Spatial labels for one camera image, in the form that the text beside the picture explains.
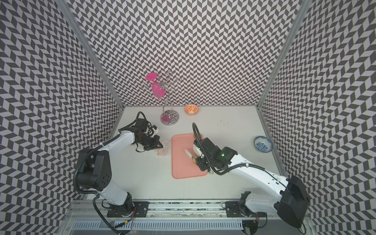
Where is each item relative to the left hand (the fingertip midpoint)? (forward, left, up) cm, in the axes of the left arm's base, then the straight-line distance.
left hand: (162, 147), depth 88 cm
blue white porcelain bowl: (+5, -65, -6) cm, 65 cm away
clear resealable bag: (-1, -1, -2) cm, 3 cm away
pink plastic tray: (-8, -12, -10) cm, 18 cm away
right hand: (-12, -24, +4) cm, 27 cm away
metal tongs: (-10, -20, +4) cm, 22 cm away
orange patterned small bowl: (+35, -17, -5) cm, 39 cm away
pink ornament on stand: (+50, +10, +2) cm, 51 cm away
